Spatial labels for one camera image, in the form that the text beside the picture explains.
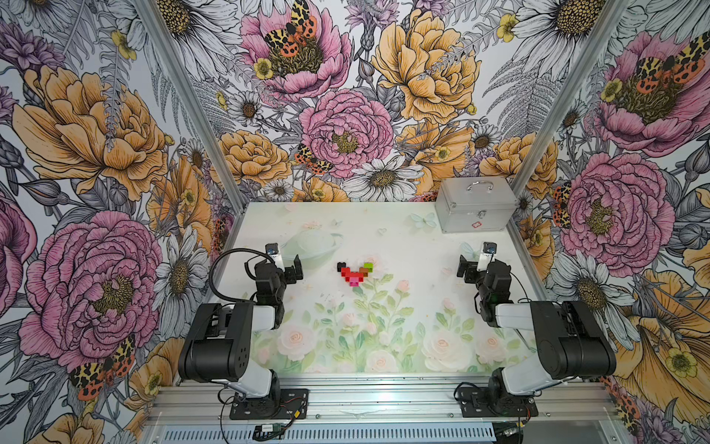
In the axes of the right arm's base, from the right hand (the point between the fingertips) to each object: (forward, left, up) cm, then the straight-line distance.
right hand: (474, 261), depth 95 cm
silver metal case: (+21, -5, +6) cm, 23 cm away
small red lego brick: (+1, +44, -5) cm, 44 cm away
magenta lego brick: (-3, +41, -6) cm, 41 cm away
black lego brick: (+3, +45, -4) cm, 46 cm away
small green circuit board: (-44, +62, -6) cm, 76 cm away
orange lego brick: (+1, +37, -6) cm, 37 cm away
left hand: (+1, +64, +1) cm, 64 cm away
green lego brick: (+3, +35, -6) cm, 36 cm away
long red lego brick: (-1, +41, -4) cm, 41 cm away
